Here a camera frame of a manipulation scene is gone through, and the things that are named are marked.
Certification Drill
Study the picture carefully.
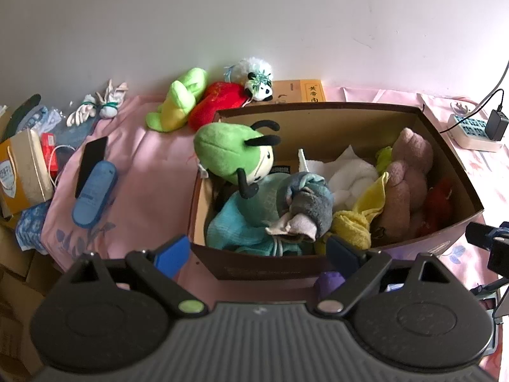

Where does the red plush toy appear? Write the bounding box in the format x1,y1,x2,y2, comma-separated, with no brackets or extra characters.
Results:
187,81,252,131

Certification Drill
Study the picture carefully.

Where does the grey blue folded fabric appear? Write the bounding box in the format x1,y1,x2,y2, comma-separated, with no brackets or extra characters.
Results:
51,117,100,156

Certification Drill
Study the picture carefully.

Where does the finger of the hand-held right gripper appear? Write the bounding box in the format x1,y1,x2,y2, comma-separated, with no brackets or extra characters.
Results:
465,221,498,252

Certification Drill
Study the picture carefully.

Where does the dark green cap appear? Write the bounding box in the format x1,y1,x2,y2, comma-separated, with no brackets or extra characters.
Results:
5,93,42,144

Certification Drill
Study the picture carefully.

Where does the red fuzzy toy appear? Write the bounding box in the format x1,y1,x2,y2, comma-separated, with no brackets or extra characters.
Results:
414,177,456,239

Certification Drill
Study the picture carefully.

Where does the teal cloth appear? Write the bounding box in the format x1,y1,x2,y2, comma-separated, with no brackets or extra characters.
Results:
206,191,303,257

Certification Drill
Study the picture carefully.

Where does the panda plush toy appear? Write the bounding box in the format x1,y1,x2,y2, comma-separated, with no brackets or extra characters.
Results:
243,69,274,102

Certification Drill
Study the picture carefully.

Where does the yellow book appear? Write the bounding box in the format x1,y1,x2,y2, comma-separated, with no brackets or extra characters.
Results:
272,79,327,104

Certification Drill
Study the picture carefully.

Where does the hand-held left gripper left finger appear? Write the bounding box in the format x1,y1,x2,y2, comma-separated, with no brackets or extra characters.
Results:
64,235,210,319

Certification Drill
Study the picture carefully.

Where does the brown plush toy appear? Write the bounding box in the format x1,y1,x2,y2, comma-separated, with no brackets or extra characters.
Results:
376,127,435,243

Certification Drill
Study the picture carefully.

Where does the green frog plush toy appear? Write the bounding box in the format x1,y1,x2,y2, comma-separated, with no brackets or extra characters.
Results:
145,67,208,133

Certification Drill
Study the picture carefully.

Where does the white teal pompom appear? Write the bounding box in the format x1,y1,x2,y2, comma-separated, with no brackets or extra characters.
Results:
223,58,273,84

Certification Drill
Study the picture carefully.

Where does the black charger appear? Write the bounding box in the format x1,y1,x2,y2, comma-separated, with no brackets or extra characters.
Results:
486,109,509,142

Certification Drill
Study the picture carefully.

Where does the yellowish tissue box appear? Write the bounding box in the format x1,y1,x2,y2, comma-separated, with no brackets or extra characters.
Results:
0,128,54,217

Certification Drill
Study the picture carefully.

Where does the black phone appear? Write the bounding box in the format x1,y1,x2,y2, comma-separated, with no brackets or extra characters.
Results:
75,136,109,199

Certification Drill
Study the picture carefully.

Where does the purple tissue pack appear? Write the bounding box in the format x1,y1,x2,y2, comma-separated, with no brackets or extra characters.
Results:
314,271,406,300

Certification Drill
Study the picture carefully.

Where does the lime green cloth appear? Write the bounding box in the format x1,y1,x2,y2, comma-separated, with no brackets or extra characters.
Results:
374,146,394,176

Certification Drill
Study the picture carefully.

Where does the black charger cable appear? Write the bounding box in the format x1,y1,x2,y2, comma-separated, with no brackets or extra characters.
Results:
437,88,506,134

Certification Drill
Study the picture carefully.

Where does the white cable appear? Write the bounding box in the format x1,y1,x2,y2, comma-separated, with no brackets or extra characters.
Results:
48,144,77,187

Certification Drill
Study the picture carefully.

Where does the cardboard carton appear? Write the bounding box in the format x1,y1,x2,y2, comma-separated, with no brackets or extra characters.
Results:
0,217,60,382

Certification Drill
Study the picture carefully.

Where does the white towel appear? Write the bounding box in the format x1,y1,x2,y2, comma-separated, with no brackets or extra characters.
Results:
314,145,380,211

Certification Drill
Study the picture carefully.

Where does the yellow plush doll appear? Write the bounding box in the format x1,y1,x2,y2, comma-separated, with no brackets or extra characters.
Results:
324,172,390,255

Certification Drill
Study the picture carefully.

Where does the green bug plush toy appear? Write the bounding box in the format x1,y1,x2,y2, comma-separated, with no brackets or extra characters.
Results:
193,120,282,200

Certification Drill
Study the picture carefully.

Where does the white power strip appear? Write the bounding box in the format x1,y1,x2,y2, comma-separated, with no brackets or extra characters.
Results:
447,103,504,152

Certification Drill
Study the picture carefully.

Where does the brown cardboard box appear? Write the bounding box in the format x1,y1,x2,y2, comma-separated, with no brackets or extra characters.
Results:
187,102,485,281

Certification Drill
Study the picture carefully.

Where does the red packet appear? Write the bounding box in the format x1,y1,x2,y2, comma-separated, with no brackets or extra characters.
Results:
41,132,60,176

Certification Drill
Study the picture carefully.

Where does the white sock bundle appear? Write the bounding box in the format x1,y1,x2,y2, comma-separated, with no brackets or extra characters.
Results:
66,93,98,128
95,80,129,119

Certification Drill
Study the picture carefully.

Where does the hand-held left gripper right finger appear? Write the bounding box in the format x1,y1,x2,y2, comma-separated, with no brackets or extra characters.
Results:
313,235,460,318

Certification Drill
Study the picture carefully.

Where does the blue case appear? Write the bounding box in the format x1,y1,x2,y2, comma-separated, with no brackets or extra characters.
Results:
72,160,119,228

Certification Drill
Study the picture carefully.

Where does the grey blue plush cloth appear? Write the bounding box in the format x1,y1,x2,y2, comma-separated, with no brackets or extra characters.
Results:
264,172,334,244

